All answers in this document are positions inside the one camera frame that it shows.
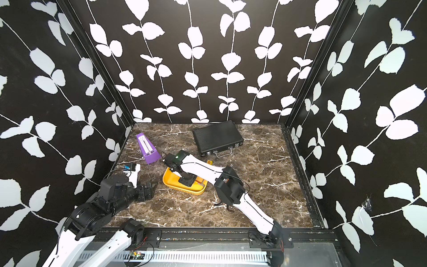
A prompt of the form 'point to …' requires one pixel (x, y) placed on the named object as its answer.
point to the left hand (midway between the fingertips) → (151, 180)
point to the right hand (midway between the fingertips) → (191, 178)
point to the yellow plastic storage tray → (172, 179)
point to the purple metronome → (149, 151)
